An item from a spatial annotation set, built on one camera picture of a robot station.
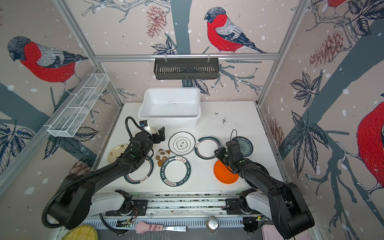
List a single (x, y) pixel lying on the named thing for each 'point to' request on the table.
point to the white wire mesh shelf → (71, 116)
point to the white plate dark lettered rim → (176, 171)
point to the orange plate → (224, 174)
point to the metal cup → (212, 224)
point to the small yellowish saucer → (115, 151)
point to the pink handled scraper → (142, 227)
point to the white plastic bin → (170, 107)
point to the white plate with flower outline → (181, 143)
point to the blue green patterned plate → (246, 145)
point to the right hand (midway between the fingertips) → (214, 153)
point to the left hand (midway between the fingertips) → (156, 128)
